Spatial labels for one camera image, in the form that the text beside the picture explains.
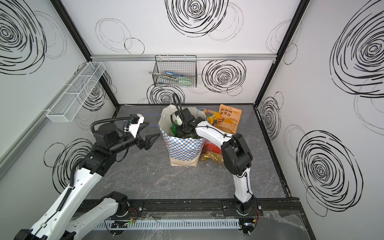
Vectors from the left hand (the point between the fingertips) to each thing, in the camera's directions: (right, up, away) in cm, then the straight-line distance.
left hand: (153, 128), depth 67 cm
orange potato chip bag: (+45, +4, +42) cm, 61 cm away
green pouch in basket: (+11, +26, +20) cm, 35 cm away
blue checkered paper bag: (+12, -13, +8) cm, 20 cm away
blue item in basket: (+2, +32, +24) cm, 41 cm away
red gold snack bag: (+29, -15, +22) cm, 39 cm away
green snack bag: (+6, -2, +23) cm, 24 cm away
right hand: (+9, -2, +25) cm, 27 cm away
